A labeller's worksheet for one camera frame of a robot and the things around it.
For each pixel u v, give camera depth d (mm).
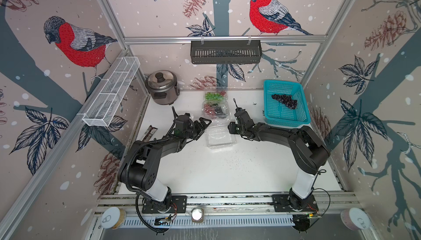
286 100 1102
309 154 483
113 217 668
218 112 1016
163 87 1003
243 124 741
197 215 623
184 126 728
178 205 732
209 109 1007
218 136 978
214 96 1100
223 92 1150
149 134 974
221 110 1063
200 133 817
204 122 831
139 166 454
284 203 727
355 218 661
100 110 711
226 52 1037
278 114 1070
